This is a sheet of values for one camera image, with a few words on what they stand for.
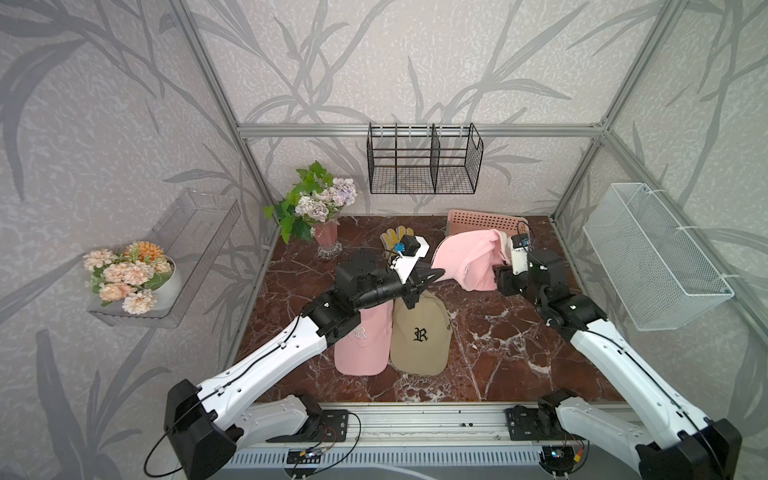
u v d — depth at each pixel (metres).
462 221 1.15
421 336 0.82
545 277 0.55
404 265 0.55
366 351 0.86
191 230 0.75
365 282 0.53
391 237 1.14
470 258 0.64
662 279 0.59
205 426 0.37
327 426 0.73
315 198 0.85
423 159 1.05
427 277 0.62
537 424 0.72
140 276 0.51
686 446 0.37
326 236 0.99
